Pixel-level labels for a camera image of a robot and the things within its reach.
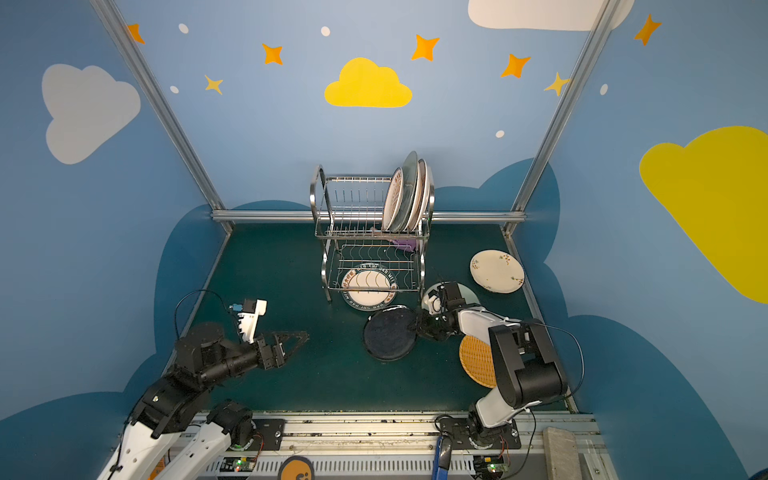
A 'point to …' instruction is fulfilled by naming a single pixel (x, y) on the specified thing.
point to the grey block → (560, 454)
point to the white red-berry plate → (497, 271)
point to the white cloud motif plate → (415, 220)
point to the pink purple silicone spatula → (405, 243)
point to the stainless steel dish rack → (374, 228)
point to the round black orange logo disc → (296, 468)
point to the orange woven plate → (477, 361)
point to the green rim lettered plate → (368, 287)
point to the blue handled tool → (442, 457)
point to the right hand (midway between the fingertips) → (414, 326)
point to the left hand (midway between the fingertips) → (301, 338)
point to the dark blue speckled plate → (388, 335)
